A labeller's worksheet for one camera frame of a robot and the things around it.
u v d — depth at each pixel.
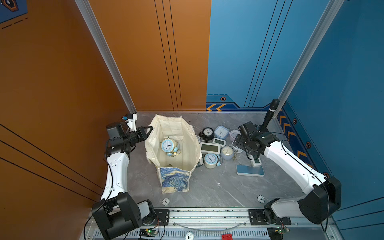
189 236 0.63
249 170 1.25
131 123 0.70
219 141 1.00
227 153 0.92
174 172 0.64
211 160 0.89
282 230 0.70
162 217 0.74
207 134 1.02
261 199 0.79
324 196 0.39
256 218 0.72
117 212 0.42
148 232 0.71
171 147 0.89
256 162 0.89
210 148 0.95
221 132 1.04
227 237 0.67
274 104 0.85
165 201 0.79
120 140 0.59
